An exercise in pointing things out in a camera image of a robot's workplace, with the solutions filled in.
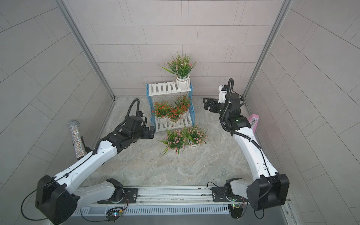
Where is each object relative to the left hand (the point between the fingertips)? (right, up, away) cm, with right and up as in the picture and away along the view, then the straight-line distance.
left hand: (151, 128), depth 82 cm
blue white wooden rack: (+9, +22, +3) cm, 24 cm away
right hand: (+33, +17, -6) cm, 37 cm away
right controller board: (+45, -38, -14) cm, 61 cm away
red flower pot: (+4, +10, +8) cm, 13 cm away
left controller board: (-13, -38, -17) cm, 43 cm away
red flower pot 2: (+13, +6, +4) cm, 15 cm away
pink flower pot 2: (+25, -5, +1) cm, 26 cm away
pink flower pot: (+14, -6, -4) cm, 16 cm away
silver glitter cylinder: (-37, +3, -11) cm, 38 cm away
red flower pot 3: (+18, +15, +11) cm, 26 cm away
